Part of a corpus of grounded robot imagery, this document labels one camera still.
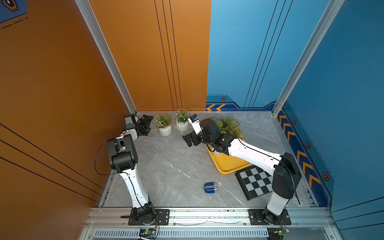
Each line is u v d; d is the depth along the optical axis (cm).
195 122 69
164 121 96
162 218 74
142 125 92
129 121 83
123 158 57
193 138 71
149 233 71
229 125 88
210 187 81
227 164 91
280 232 70
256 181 81
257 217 72
